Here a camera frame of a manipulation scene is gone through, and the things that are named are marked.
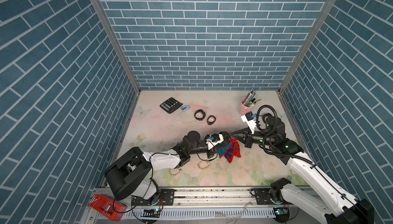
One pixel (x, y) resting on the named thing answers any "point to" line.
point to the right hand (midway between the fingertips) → (234, 135)
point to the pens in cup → (250, 101)
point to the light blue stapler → (184, 108)
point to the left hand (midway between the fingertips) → (228, 146)
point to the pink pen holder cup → (243, 109)
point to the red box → (114, 209)
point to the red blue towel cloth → (232, 149)
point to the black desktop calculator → (171, 105)
